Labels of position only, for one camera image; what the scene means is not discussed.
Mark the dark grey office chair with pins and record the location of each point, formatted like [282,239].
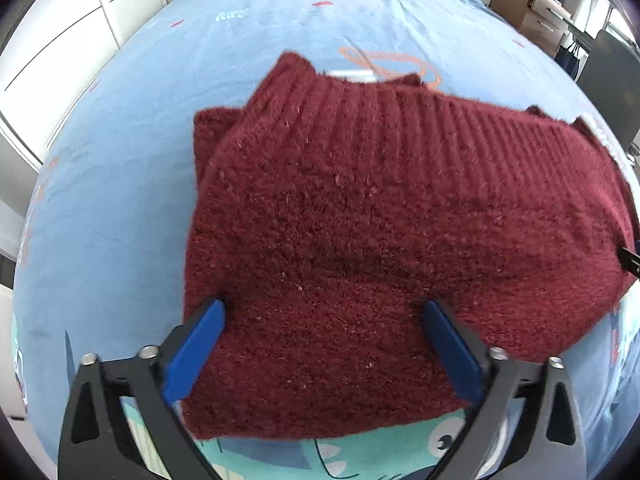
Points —
[610,79]

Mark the blue cartoon dinosaur bedsheet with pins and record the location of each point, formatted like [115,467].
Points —
[101,260]

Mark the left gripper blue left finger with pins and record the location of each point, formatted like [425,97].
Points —
[96,441]

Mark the white wardrobe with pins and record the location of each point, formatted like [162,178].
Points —
[56,49]

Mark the wooden drawer cabinet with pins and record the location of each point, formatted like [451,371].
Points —
[542,22]

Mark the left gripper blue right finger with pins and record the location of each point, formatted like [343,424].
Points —
[524,421]

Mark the dark red knitted sweater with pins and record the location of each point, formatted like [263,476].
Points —
[328,212]

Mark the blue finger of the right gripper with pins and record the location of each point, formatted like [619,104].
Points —
[629,261]

